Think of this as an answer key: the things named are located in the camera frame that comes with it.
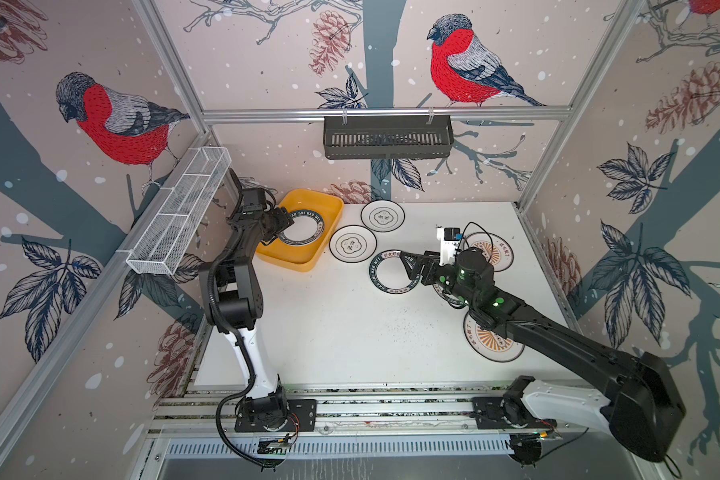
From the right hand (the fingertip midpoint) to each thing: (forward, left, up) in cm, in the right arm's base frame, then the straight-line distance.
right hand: (409, 257), depth 76 cm
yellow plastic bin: (+13, +35, -20) cm, 42 cm away
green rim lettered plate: (+10, +5, -23) cm, 25 cm away
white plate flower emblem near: (+23, +19, -24) cm, 38 cm away
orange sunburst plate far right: (+22, -35, -25) cm, 48 cm away
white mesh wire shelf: (-5, +61, +9) cm, 62 cm away
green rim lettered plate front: (+28, +38, -22) cm, 52 cm away
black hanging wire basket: (+49, +6, +5) cm, 50 cm away
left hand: (+20, +41, -7) cm, 46 cm away
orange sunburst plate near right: (-12, -25, -25) cm, 37 cm away
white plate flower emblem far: (+37, +8, -23) cm, 44 cm away
